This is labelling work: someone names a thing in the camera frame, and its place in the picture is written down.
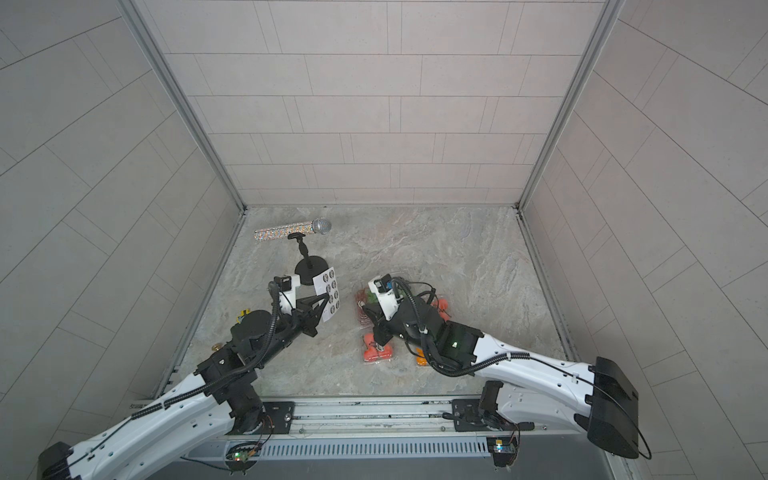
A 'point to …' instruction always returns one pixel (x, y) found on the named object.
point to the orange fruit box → (421, 361)
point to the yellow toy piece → (242, 312)
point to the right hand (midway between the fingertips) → (363, 313)
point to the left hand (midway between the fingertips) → (334, 296)
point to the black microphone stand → (309, 267)
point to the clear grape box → (367, 297)
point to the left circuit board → (242, 456)
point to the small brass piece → (217, 346)
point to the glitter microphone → (319, 226)
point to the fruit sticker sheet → (326, 283)
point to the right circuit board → (503, 450)
